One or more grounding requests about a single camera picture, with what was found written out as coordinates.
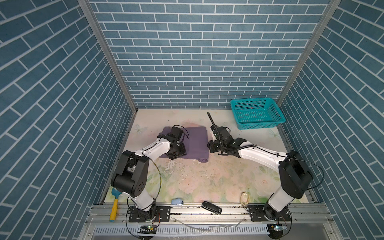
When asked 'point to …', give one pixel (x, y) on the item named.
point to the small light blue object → (177, 201)
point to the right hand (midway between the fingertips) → (207, 143)
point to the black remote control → (212, 207)
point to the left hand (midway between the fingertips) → (184, 153)
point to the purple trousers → (195, 141)
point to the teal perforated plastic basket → (257, 113)
